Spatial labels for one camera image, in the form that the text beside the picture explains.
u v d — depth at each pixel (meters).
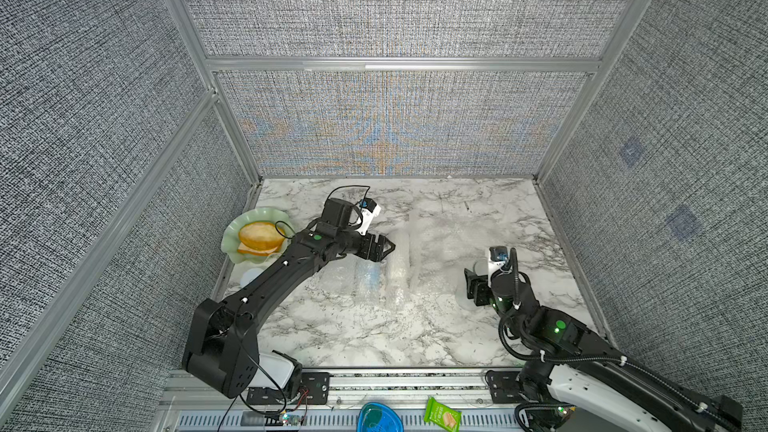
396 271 0.88
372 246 0.70
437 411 0.69
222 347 0.41
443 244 1.00
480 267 0.74
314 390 0.73
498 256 0.64
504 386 0.73
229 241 0.96
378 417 0.62
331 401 0.73
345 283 0.86
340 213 0.64
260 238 0.93
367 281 0.86
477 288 0.67
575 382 0.60
